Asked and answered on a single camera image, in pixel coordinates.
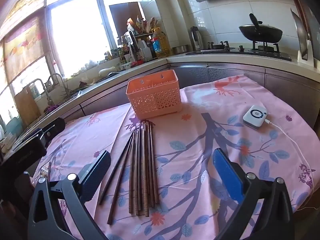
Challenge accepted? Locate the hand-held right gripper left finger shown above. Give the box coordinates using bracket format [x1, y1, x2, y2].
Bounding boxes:
[27, 151, 111, 240]

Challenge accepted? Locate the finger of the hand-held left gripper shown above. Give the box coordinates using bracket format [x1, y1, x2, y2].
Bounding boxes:
[41, 118, 66, 141]

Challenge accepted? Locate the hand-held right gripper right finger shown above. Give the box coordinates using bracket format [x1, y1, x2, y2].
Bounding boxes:
[212, 148, 296, 240]

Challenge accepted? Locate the black chopstick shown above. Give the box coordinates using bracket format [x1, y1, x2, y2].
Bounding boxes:
[107, 130, 138, 225]
[99, 131, 135, 205]

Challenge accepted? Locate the bunch of brown chopsticks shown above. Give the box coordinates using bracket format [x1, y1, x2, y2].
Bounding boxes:
[128, 120, 160, 217]

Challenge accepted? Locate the orange plastic utensil basket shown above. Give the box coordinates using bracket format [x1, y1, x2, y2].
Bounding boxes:
[126, 70, 182, 120]

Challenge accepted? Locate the teal plastic container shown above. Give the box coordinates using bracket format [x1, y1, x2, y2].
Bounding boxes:
[5, 116, 23, 135]

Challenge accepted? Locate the wooden cutting board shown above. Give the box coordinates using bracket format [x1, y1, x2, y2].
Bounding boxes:
[14, 85, 40, 123]

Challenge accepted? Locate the steel kitchen sink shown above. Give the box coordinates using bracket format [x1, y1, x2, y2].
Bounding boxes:
[50, 89, 83, 105]

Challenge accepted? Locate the pink floral tablecloth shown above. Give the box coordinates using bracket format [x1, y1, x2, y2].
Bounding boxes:
[32, 75, 316, 240]

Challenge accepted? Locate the chrome kitchen faucet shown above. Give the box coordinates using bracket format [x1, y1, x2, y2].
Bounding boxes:
[30, 78, 54, 105]
[47, 73, 70, 98]

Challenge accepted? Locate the white pocket router device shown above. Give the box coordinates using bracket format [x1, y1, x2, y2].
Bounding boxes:
[242, 104, 269, 130]

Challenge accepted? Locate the white radish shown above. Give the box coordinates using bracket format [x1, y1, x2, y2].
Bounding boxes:
[99, 66, 118, 77]

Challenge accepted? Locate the printed window blind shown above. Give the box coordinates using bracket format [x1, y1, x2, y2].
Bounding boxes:
[0, 0, 50, 83]

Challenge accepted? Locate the kitchen window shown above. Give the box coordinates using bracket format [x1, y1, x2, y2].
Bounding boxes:
[46, 0, 125, 80]

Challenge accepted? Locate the group of condiment bottles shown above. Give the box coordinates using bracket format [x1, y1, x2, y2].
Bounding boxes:
[104, 36, 140, 64]

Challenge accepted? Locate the white plastic jug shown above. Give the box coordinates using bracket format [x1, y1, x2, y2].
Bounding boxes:
[137, 41, 152, 62]

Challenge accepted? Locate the black gas stove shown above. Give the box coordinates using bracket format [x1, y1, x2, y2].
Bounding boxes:
[185, 41, 292, 62]

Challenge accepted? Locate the white kitchen countertop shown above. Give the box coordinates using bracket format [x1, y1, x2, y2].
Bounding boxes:
[0, 49, 320, 155]

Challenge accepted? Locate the brown cardboard sheet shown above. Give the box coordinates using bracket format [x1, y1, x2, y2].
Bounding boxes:
[109, 2, 144, 37]

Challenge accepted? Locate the small steel pot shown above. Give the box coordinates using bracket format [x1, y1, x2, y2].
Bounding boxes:
[172, 44, 189, 55]

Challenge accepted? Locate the yellow cooking oil bottle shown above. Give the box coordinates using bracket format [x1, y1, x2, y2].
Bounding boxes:
[151, 27, 172, 59]

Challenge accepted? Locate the pile of snack packets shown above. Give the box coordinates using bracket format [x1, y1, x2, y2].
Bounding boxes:
[126, 16, 160, 34]

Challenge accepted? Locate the steel thermos kettle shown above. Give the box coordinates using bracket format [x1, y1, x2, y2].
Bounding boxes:
[190, 26, 204, 51]

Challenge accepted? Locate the black wok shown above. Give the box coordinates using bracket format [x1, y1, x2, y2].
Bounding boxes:
[239, 13, 283, 43]

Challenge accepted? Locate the glass wok lid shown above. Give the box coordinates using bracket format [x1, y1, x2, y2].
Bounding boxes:
[239, 24, 282, 32]

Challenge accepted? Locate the standing steel pot lid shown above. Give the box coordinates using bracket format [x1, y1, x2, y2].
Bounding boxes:
[290, 7, 312, 60]

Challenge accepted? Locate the white charging cable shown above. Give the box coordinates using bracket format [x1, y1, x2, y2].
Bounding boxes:
[265, 120, 316, 212]

